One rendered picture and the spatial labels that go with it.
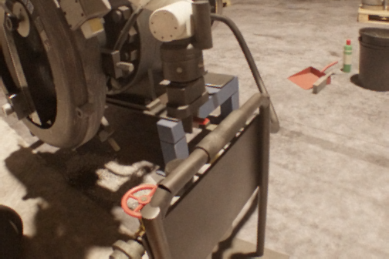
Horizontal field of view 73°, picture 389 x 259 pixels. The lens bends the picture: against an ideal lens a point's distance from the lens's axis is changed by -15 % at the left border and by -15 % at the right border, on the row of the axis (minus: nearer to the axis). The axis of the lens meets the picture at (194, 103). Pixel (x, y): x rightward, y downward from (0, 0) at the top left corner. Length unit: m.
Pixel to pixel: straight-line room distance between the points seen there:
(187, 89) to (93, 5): 0.32
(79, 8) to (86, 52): 0.14
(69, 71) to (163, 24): 0.38
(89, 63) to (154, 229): 0.58
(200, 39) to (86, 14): 0.31
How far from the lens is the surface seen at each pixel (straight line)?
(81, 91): 0.89
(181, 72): 0.61
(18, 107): 1.17
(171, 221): 0.46
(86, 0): 0.78
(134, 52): 1.15
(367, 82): 2.10
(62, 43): 0.85
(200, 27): 0.59
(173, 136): 1.18
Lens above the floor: 0.81
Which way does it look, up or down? 26 degrees down
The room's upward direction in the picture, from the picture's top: 7 degrees counter-clockwise
